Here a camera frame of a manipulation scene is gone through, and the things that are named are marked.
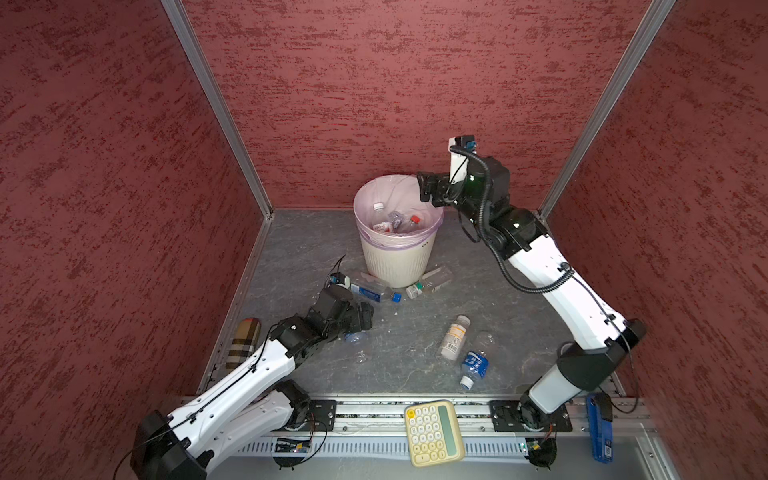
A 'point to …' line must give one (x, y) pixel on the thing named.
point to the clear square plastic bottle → (396, 218)
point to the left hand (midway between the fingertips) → (359, 317)
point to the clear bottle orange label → (456, 338)
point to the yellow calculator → (433, 432)
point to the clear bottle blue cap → (375, 290)
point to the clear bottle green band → (431, 282)
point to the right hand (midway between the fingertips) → (432, 178)
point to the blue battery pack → (600, 413)
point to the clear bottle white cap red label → (381, 225)
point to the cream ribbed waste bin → (397, 229)
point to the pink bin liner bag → (397, 193)
